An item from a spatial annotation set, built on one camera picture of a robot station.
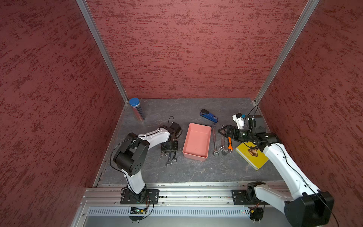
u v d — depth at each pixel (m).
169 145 0.78
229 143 0.94
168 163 0.85
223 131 0.74
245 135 0.64
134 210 0.71
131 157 0.47
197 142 0.96
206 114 1.08
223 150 0.92
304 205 0.37
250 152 0.87
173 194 0.75
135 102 0.92
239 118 0.71
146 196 0.73
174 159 0.88
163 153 0.89
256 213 0.70
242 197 0.74
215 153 0.91
